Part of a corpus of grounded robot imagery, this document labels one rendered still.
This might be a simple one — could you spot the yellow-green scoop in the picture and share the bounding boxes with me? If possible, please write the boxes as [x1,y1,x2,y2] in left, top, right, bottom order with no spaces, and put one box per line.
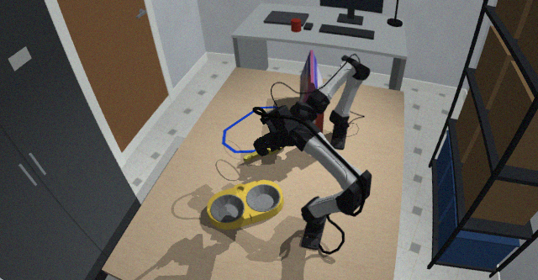
[243,148,280,161]

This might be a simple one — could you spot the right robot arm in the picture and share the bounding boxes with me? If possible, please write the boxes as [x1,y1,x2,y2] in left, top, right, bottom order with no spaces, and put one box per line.
[289,55,370,150]

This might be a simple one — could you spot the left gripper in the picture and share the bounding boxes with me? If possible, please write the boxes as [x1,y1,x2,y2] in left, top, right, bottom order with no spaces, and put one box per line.
[253,130,288,156]

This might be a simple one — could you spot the dry cat food bag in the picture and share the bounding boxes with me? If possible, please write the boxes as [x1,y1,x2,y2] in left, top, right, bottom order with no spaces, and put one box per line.
[299,50,324,134]

